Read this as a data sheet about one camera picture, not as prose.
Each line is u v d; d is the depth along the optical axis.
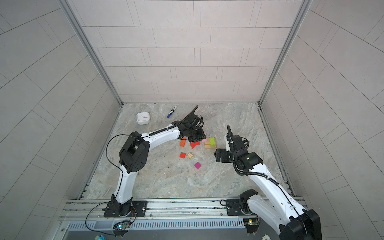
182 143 0.94
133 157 0.51
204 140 0.87
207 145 0.92
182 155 0.89
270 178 0.46
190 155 0.89
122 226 0.64
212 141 0.93
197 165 0.85
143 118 1.05
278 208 0.41
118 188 0.58
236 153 0.58
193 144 0.93
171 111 1.09
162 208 0.72
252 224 0.68
